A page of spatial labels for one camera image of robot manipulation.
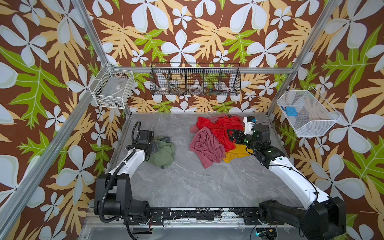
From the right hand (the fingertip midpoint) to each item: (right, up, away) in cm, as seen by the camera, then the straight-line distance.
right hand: (231, 130), depth 79 cm
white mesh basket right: (+44, +8, +2) cm, 45 cm away
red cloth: (-3, +1, +16) cm, 16 cm away
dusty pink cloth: (-11, -11, +16) cm, 23 cm away
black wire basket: (-18, +34, +18) cm, 43 cm away
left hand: (-48, -10, +11) cm, 50 cm away
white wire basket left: (-69, +25, +7) cm, 74 cm away
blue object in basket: (+37, +11, +7) cm, 39 cm away
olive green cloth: (-39, -16, +11) cm, 43 cm away
